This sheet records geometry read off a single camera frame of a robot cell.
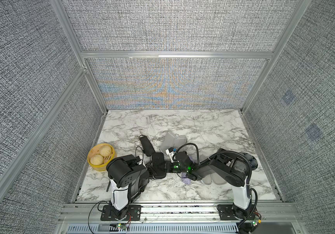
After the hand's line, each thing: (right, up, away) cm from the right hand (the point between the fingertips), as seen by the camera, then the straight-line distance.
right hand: (157, 165), depth 86 cm
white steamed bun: (-34, +4, -2) cm, 35 cm away
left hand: (+1, +2, +2) cm, 3 cm away
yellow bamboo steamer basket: (-39, +8, +6) cm, 41 cm away
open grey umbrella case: (+8, +13, +14) cm, 21 cm away
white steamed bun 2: (-32, +8, +3) cm, 33 cm away
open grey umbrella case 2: (+24, +2, -22) cm, 32 cm away
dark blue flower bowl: (+58, +2, +2) cm, 58 cm away
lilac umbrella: (+16, -6, -6) cm, 18 cm away
